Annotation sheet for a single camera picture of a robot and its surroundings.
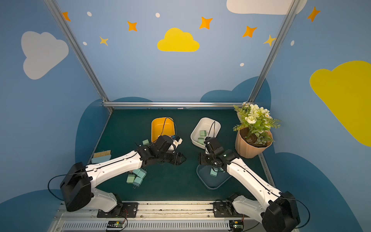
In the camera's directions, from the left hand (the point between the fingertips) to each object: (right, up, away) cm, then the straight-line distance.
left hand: (184, 156), depth 79 cm
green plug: (+13, +11, +25) cm, 31 cm away
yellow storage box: (-18, +16, +30) cm, 39 cm away
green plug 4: (-31, -14, +3) cm, 34 cm away
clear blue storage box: (+17, -16, +3) cm, 24 cm away
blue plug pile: (-25, -12, +6) cm, 29 cm away
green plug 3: (+18, -12, +7) cm, 23 cm away
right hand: (+11, -1, +3) cm, 12 cm away
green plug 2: (+12, +6, +22) cm, 26 cm away
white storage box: (+21, +15, +31) cm, 40 cm away
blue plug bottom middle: (-27, -16, +3) cm, 32 cm away
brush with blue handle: (-55, -4, +14) cm, 57 cm away
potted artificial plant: (+43, +11, +7) cm, 45 cm away
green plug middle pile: (-28, +5, +23) cm, 37 cm away
